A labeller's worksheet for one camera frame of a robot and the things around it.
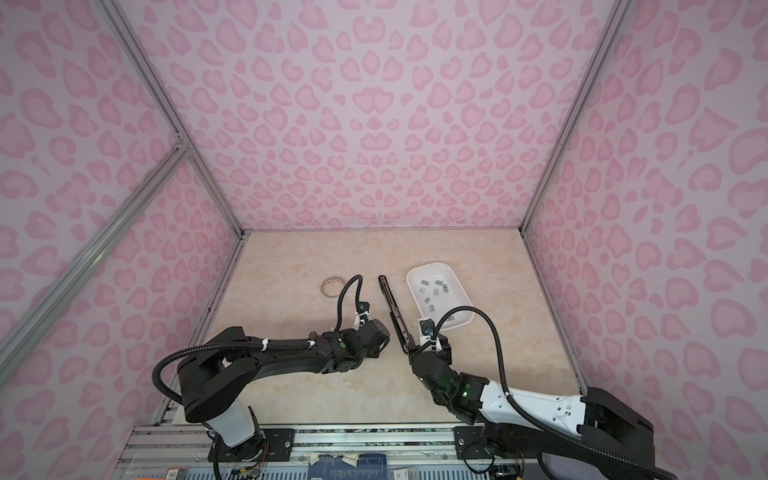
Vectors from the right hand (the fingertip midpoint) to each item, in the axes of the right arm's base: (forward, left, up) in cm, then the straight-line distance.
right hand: (419, 335), depth 81 cm
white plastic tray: (+17, -9, -11) cm, 22 cm away
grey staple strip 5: (+22, -10, -11) cm, 27 cm away
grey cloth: (-28, -32, -7) cm, 43 cm away
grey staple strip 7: (+14, -5, -11) cm, 18 cm away
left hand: (+3, +12, -7) cm, 14 cm away
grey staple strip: (+24, -3, -10) cm, 26 cm away
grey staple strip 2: (+24, -8, -10) cm, 27 cm away
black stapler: (+2, +4, -8) cm, 9 cm away
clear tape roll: (+22, +29, -10) cm, 38 cm away
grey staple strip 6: (+17, -4, -11) cm, 21 cm away
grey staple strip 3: (+21, -2, -11) cm, 24 cm away
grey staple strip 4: (+20, -7, -10) cm, 23 cm away
